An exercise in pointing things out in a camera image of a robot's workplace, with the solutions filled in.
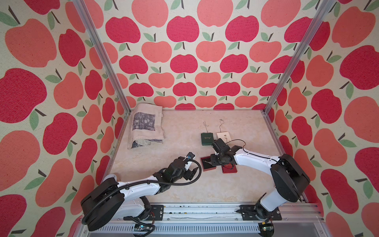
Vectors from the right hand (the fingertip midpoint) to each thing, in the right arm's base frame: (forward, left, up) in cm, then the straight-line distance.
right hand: (213, 163), depth 90 cm
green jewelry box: (+18, +4, +1) cm, 18 cm away
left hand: (-6, +12, +6) cm, 15 cm away
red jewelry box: (-3, -10, 0) cm, 10 cm away
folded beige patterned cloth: (+21, +49, +6) cm, 54 cm away
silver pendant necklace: (+37, -7, -2) cm, 37 cm away
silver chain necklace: (+31, +6, -1) cm, 31 cm away
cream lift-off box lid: (+20, -8, +2) cm, 22 cm away
